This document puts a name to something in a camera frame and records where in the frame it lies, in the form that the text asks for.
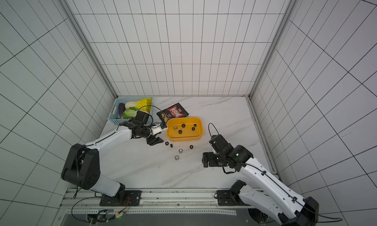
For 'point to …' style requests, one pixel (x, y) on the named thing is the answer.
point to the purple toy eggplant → (121, 109)
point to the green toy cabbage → (130, 113)
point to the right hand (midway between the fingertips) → (205, 161)
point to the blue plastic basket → (114, 116)
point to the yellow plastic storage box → (184, 128)
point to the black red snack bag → (175, 111)
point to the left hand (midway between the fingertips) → (158, 137)
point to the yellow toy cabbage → (144, 104)
